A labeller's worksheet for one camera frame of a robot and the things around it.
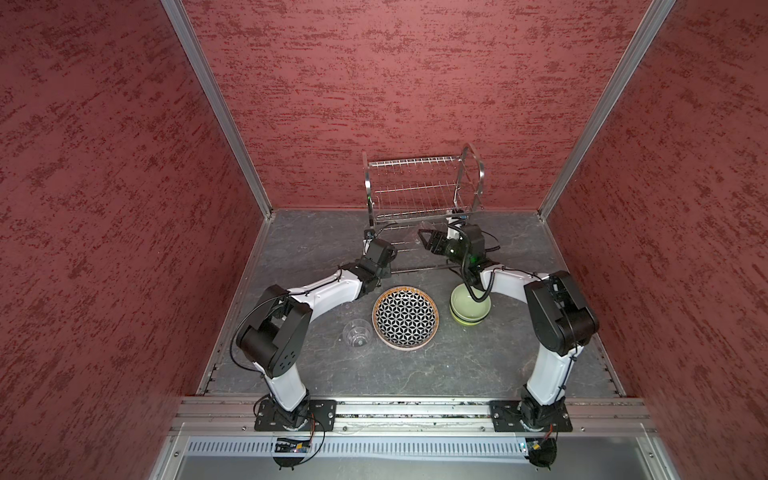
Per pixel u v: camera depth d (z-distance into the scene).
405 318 0.90
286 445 0.73
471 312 0.87
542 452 0.71
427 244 0.85
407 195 0.89
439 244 0.83
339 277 0.61
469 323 0.85
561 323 0.50
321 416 0.75
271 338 0.46
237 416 0.76
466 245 0.73
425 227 0.91
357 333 0.88
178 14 0.71
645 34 0.74
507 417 0.74
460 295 0.84
